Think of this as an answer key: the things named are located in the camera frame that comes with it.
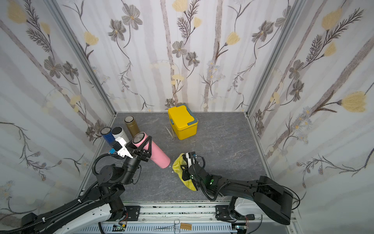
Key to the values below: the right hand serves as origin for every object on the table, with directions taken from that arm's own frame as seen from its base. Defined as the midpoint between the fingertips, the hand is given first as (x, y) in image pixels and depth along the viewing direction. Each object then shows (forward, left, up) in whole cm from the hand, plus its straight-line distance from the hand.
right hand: (181, 165), depth 80 cm
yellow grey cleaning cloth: (+1, +1, +4) cm, 4 cm away
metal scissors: (-30, +1, -10) cm, 31 cm away
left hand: (+2, +14, +26) cm, 30 cm away
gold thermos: (+23, +32, +5) cm, 40 cm away
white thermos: (+15, +36, +10) cm, 40 cm away
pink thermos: (-2, +10, +17) cm, 19 cm away
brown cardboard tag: (-28, -4, -10) cm, 29 cm away
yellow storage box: (+29, 0, +1) cm, 29 cm away
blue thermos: (+15, +44, +9) cm, 47 cm away
